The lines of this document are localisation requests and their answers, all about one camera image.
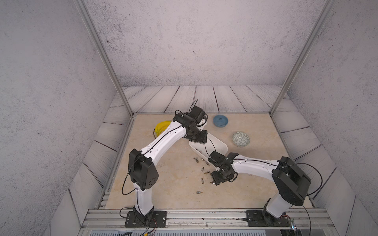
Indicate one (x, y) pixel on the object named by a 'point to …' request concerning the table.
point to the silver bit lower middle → (202, 181)
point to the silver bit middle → (203, 169)
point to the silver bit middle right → (206, 172)
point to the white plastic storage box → (212, 144)
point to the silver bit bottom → (199, 192)
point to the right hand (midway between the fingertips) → (219, 180)
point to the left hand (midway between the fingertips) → (206, 141)
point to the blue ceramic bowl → (220, 121)
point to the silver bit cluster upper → (196, 159)
